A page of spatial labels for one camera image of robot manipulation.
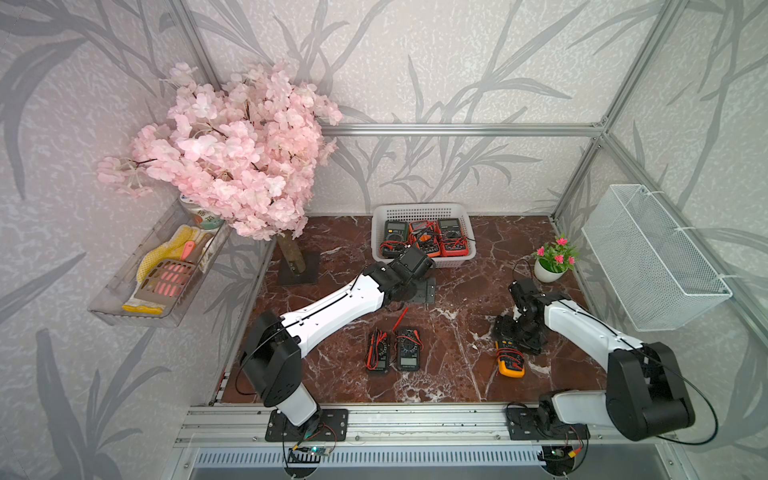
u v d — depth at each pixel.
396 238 1.02
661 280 0.59
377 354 0.81
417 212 1.12
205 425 0.78
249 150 0.53
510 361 0.80
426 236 1.02
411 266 0.62
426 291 0.74
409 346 0.83
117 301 0.58
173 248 0.68
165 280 0.60
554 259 0.91
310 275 1.03
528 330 0.72
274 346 0.47
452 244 0.98
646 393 0.42
